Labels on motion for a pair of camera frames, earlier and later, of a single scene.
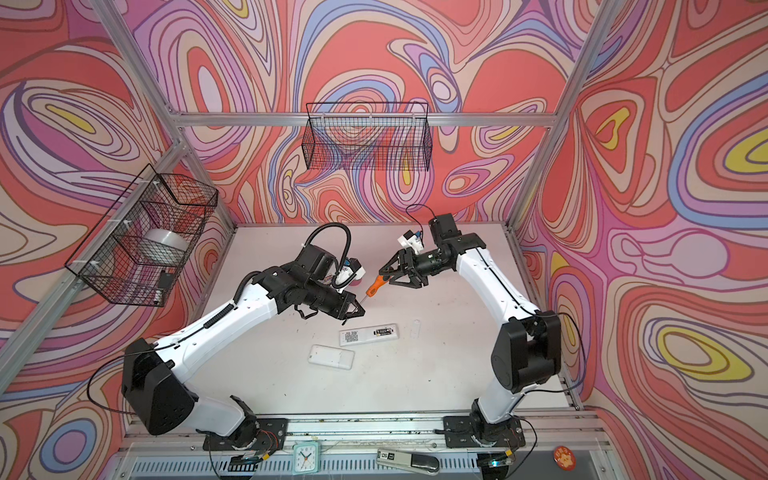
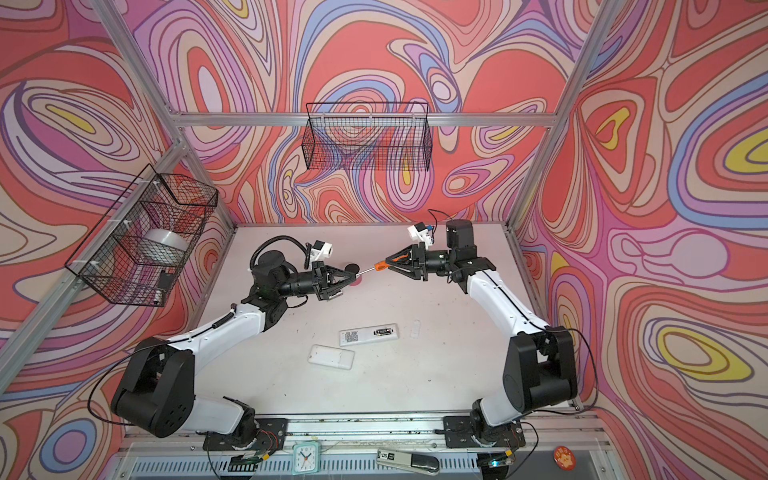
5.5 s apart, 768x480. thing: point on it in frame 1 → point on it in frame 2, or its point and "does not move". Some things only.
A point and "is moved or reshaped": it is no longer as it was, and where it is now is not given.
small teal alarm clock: [305, 458] does not move
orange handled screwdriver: [373, 289] is moved or reshaped
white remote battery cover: [331, 356] does not move
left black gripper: [342, 312] → [318, 279]
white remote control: [365, 335] does not move
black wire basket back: [373, 136] does not move
